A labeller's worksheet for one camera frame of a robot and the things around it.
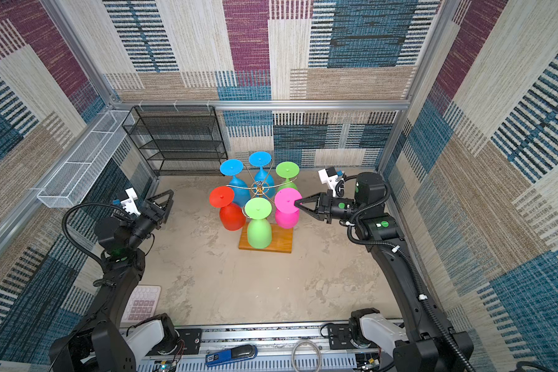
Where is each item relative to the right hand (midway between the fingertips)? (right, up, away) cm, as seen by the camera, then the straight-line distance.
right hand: (296, 209), depth 62 cm
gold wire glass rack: (-11, +6, +10) cm, 16 cm away
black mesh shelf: (-53, +29, +49) cm, 78 cm away
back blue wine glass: (-10, +16, +15) cm, 24 cm away
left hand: (-37, +4, +10) cm, 39 cm away
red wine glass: (-20, -3, +16) cm, 26 cm away
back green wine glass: (-2, +12, +12) cm, 17 cm away
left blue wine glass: (-17, +5, +13) cm, 22 cm away
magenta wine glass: (-2, -1, +5) cm, 6 cm away
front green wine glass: (-10, -6, +8) cm, 14 cm away
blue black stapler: (-17, -43, +7) cm, 47 cm away
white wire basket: (-68, +7, +9) cm, 69 cm away
